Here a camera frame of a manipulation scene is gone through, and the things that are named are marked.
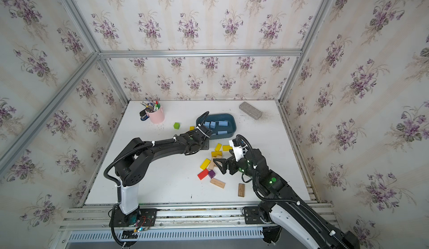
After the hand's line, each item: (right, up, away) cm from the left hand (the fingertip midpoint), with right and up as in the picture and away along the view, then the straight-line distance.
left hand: (206, 142), depth 95 cm
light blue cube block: (+4, +10, +9) cm, 14 cm away
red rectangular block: (-1, -15, -9) cm, 18 cm away
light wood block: (+7, -18, -12) cm, 23 cm away
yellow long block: (0, -11, -5) cm, 12 cm away
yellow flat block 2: (+7, -3, +1) cm, 8 cm away
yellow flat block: (+5, -6, -2) cm, 8 cm away
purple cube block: (+4, -14, -11) cm, 18 cm away
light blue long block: (+10, +11, +12) cm, 19 cm away
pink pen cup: (-33, +15, +13) cm, 38 cm away
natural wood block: (+3, -11, -7) cm, 14 cm away
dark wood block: (+18, -21, -15) cm, 31 cm away
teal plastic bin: (+16, +8, +7) cm, 19 cm away
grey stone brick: (+29, +19, +16) cm, 38 cm away
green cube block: (-19, +9, +10) cm, 24 cm away
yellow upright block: (-10, +8, +8) cm, 15 cm away
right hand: (+10, -2, -21) cm, 24 cm away
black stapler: (-42, +16, +13) cm, 46 cm away
